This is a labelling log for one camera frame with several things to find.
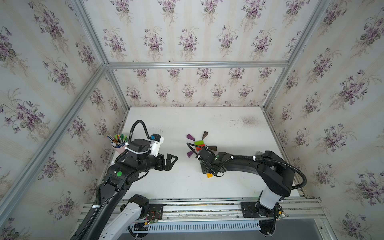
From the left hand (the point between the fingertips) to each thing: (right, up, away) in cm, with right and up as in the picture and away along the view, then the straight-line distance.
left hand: (170, 157), depth 68 cm
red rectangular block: (+14, +1, +15) cm, 21 cm away
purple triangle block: (+8, +6, +33) cm, 34 cm away
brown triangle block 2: (+24, -1, +28) cm, 37 cm away
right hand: (+19, -12, +21) cm, 31 cm away
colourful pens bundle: (-34, +6, +20) cm, 40 cm away
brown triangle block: (+19, +7, +33) cm, 39 cm away
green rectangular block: (+15, +2, +31) cm, 34 cm away
